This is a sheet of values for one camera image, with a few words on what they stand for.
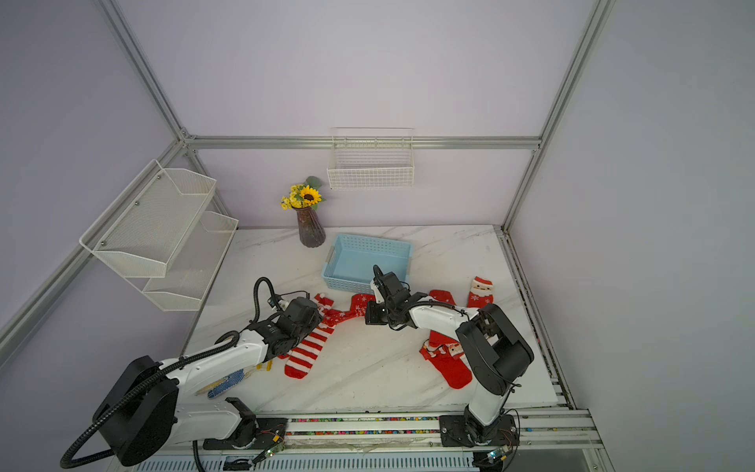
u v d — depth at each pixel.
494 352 0.47
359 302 0.98
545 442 0.74
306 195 0.98
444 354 0.85
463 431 0.73
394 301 0.72
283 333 0.64
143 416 0.40
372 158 1.07
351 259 1.10
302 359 0.86
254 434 0.70
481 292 1.01
